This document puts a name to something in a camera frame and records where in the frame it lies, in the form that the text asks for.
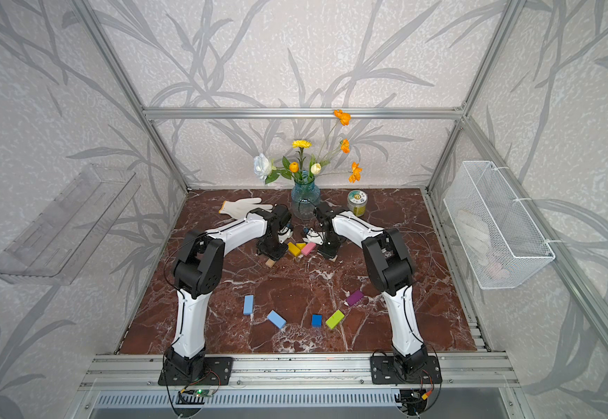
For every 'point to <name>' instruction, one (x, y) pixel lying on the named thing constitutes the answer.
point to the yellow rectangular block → (294, 250)
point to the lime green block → (335, 319)
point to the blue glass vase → (305, 200)
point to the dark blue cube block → (316, 320)
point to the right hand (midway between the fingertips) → (329, 249)
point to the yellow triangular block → (301, 245)
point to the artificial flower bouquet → (270, 169)
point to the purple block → (354, 298)
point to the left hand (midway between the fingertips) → (277, 256)
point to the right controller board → (416, 394)
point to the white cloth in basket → (477, 236)
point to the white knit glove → (240, 208)
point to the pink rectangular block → (308, 248)
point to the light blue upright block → (248, 305)
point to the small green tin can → (356, 202)
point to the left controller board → (203, 393)
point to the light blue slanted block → (277, 319)
